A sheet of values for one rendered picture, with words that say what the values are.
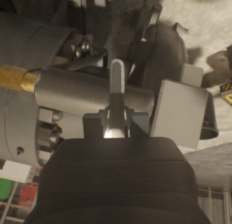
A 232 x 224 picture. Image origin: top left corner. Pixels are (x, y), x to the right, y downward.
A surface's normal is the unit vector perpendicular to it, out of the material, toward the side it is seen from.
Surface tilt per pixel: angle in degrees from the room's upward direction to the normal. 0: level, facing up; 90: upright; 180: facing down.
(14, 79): 60
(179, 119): 68
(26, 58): 82
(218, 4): 0
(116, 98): 49
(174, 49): 93
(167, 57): 89
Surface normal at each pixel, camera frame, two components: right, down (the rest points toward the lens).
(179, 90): 0.07, -0.04
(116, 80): -0.01, 0.26
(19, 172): 0.25, -0.39
